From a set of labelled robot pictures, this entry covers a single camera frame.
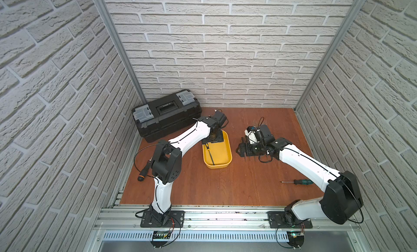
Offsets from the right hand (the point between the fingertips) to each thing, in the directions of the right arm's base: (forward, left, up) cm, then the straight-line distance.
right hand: (245, 149), depth 84 cm
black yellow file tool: (+4, +19, -11) cm, 22 cm away
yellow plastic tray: (+3, +15, -11) cm, 19 cm away
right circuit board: (-39, -17, -13) cm, 45 cm away
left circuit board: (-35, +44, -14) cm, 58 cm away
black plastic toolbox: (+21, +45, +5) cm, 50 cm away
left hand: (+9, +14, -1) cm, 17 cm away
